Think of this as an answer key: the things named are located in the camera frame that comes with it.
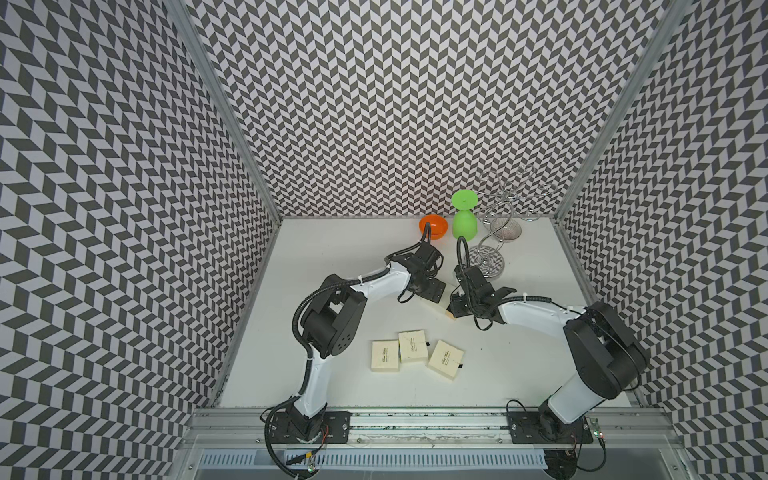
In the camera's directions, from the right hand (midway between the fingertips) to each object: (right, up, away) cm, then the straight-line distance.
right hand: (456, 306), depth 93 cm
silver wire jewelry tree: (+12, +34, -14) cm, 39 cm away
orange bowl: (-3, +27, +19) cm, 33 cm away
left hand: (-9, +4, +2) cm, 10 cm away
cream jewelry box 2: (-14, -9, -10) cm, 19 cm away
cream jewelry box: (-22, -11, -12) cm, 27 cm away
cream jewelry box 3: (-5, -12, -12) cm, 18 cm away
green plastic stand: (+1, +27, -6) cm, 27 cm away
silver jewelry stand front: (+13, +24, -4) cm, 28 cm away
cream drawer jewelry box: (-5, -2, +1) cm, 6 cm away
